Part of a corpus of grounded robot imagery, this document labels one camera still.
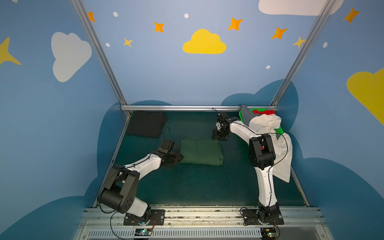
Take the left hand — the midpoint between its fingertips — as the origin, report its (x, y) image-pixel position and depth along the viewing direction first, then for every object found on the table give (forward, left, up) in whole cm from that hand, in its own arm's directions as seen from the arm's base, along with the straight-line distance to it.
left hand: (183, 158), depth 91 cm
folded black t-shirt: (+31, +32, -4) cm, 44 cm away
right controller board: (-36, -44, -6) cm, 57 cm away
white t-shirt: (+29, -60, +2) cm, 66 cm away
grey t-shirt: (+35, -46, +4) cm, 58 cm away
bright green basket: (+21, -65, +3) cm, 68 cm away
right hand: (+18, -22, -1) cm, 28 cm away
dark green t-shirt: (+5, -16, 0) cm, 16 cm away
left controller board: (-37, +18, -6) cm, 42 cm away
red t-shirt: (+37, -62, +5) cm, 73 cm away
